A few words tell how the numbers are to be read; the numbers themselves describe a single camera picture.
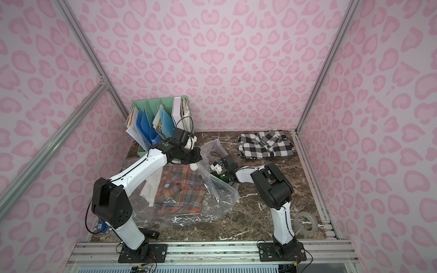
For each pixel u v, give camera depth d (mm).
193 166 906
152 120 1023
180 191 863
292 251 678
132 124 898
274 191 534
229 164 809
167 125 972
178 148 667
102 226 783
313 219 796
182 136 681
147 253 698
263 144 1097
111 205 455
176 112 943
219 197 798
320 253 744
